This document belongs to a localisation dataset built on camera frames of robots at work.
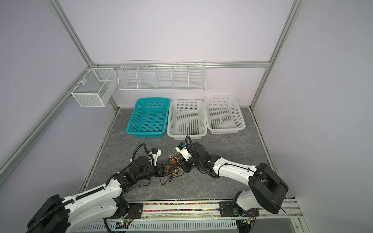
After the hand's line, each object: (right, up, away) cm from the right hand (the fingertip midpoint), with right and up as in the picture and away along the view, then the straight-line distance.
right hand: (178, 164), depth 81 cm
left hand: (-3, -2, -2) cm, 4 cm away
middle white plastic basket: (+4, +27, +35) cm, 45 cm away
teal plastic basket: (-26, +27, +35) cm, 51 cm away
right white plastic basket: (+34, +30, +35) cm, 57 cm away
